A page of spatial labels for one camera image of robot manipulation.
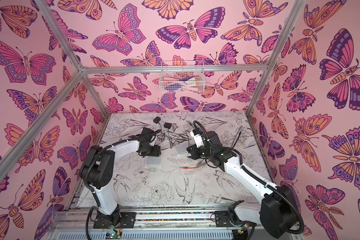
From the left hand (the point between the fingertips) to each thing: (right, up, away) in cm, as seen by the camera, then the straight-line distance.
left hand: (158, 151), depth 97 cm
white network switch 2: (+15, +2, +1) cm, 15 cm away
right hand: (+19, +5, -17) cm, 26 cm away
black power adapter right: (+4, +17, +17) cm, 25 cm away
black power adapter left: (-4, +21, +20) cm, 29 cm away
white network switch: (-2, -5, -6) cm, 8 cm away
